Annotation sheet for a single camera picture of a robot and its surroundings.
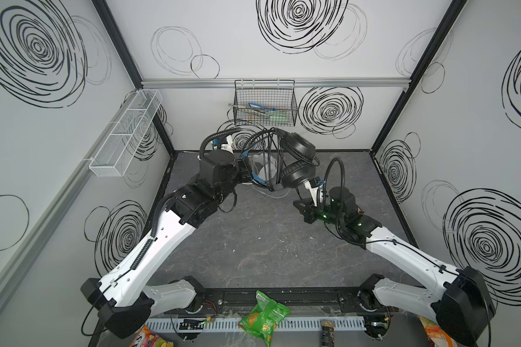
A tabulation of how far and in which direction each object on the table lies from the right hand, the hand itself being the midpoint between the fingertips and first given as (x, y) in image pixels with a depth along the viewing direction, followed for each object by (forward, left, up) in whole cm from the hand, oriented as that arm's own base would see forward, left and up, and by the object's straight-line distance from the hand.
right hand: (293, 202), depth 76 cm
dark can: (-37, -10, -17) cm, 41 cm away
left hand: (+3, +14, +19) cm, 24 cm away
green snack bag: (-33, +10, -14) cm, 37 cm away
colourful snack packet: (-38, +46, -16) cm, 62 cm away
